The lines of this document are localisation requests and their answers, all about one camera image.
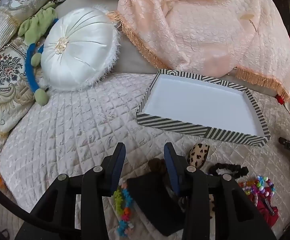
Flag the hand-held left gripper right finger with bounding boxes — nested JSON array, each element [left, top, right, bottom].
[[164, 142, 277, 240]]

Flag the black scrunchie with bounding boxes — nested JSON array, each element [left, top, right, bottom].
[[207, 162, 249, 180]]

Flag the colourful flower bracelet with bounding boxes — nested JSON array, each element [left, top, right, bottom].
[[114, 182, 135, 237]]

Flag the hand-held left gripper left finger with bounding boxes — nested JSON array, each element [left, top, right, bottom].
[[15, 142, 127, 240]]

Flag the beige bolster cushion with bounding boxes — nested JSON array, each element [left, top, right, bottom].
[[0, 0, 60, 49]]

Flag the leopard print hair clip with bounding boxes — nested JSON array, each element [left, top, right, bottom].
[[187, 142, 210, 168]]

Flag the red fabric hair accessory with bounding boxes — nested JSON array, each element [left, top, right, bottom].
[[255, 197, 279, 227]]

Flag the quilted cream bedspread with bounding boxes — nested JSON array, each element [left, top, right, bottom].
[[0, 72, 290, 233]]

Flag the white round satin pillow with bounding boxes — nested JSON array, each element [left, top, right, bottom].
[[40, 7, 122, 92]]

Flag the leopard print scrunchie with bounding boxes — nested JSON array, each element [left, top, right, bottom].
[[208, 195, 215, 222]]

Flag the thick black cable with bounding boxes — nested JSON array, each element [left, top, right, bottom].
[[0, 175, 60, 233]]

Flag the green and blue plush toy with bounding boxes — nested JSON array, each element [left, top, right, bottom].
[[17, 6, 59, 107]]

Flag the black square box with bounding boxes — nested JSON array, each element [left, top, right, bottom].
[[127, 172, 185, 237]]

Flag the colourful bead bracelet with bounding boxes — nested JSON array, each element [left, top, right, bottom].
[[239, 175, 275, 198]]

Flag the floral embroidered cushion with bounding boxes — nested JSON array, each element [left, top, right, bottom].
[[0, 37, 50, 155]]

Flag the striped shallow box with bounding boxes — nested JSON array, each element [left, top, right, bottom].
[[136, 69, 271, 147]]

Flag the brown scrunchie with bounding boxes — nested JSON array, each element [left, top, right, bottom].
[[147, 158, 168, 178]]

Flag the peach fringed blanket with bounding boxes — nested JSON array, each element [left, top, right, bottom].
[[107, 0, 290, 104]]

